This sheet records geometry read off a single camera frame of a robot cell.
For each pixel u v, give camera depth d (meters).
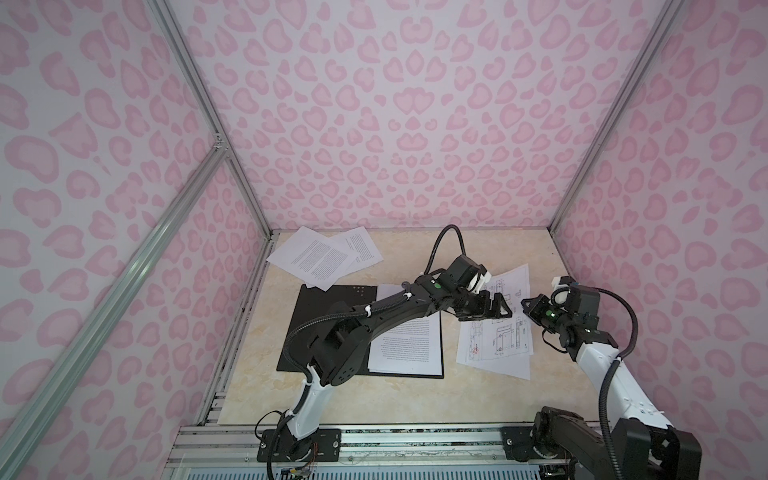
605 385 0.46
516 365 0.86
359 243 1.17
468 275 0.68
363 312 0.52
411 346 0.90
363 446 0.75
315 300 1.03
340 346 0.50
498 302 0.72
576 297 0.65
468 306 0.72
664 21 0.71
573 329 0.61
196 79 0.78
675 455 0.39
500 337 0.86
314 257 1.14
